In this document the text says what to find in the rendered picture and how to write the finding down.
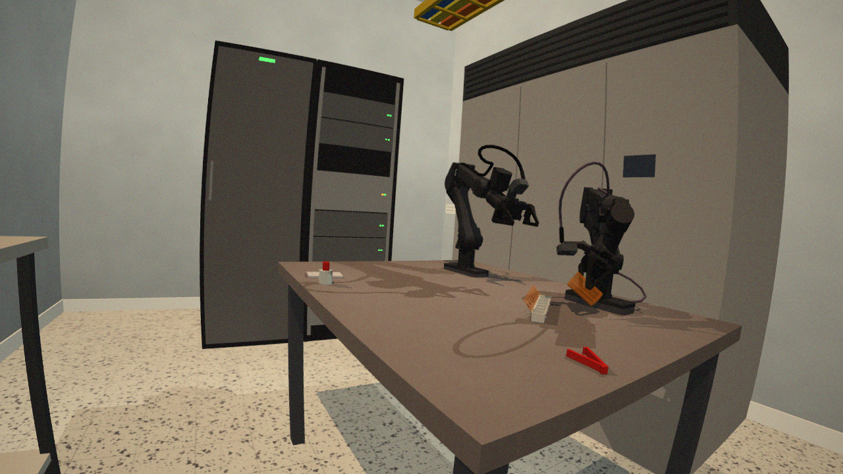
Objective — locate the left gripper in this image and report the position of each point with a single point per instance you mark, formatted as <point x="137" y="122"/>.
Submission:
<point x="592" y="264"/>

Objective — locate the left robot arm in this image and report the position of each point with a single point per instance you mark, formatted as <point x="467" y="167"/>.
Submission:
<point x="597" y="222"/>

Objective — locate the orange pill bottle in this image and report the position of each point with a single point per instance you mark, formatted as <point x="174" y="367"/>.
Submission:
<point x="577" y="283"/>

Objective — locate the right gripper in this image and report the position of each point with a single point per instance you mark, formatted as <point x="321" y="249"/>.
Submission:
<point x="507" y="209"/>

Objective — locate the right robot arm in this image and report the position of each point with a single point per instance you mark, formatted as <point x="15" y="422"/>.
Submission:
<point x="469" y="236"/>

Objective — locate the white bottle with red cap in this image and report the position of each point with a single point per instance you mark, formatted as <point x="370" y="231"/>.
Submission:
<point x="325" y="274"/>

